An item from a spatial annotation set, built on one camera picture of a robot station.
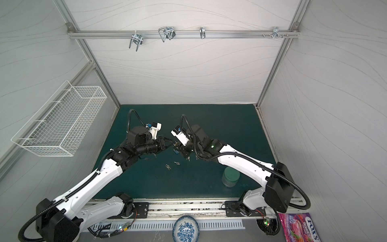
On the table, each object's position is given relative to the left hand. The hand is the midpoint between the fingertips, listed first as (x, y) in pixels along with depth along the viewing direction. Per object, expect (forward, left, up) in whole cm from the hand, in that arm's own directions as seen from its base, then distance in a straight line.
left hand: (177, 140), depth 72 cm
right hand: (+1, 0, -3) cm, 3 cm away
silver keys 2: (-1, +2, -25) cm, 25 cm away
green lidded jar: (-12, -27, -13) cm, 33 cm away
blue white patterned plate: (-34, -5, -23) cm, 41 cm away
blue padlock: (+5, +4, -23) cm, 24 cm away
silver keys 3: (-4, +8, -24) cm, 26 cm away
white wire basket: (0, +54, +8) cm, 55 cm away
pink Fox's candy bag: (-32, -57, -22) cm, 69 cm away
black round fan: (-31, -46, -27) cm, 62 cm away
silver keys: (-10, -6, +1) cm, 12 cm away
